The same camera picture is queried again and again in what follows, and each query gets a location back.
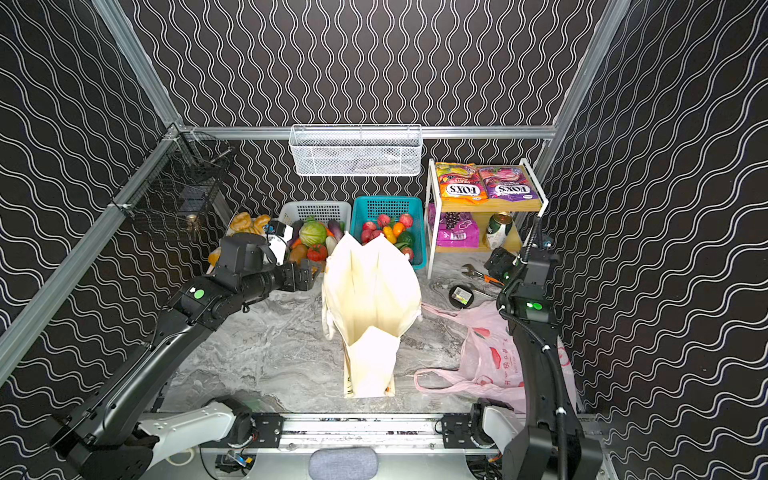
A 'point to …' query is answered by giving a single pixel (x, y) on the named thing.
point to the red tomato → (317, 253)
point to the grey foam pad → (343, 463)
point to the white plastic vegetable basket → (291, 212)
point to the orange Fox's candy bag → (461, 182)
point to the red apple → (383, 220)
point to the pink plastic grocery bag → (491, 371)
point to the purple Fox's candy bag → (508, 183)
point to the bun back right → (260, 222)
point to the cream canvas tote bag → (371, 297)
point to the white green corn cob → (330, 244)
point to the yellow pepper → (388, 232)
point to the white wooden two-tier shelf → (525, 213)
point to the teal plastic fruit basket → (365, 209)
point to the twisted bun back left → (241, 222)
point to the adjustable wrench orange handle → (472, 271)
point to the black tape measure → (461, 296)
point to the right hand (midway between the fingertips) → (509, 255)
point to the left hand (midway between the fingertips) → (312, 263)
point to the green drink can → (498, 227)
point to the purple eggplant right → (335, 229)
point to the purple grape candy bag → (456, 229)
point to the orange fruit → (398, 229)
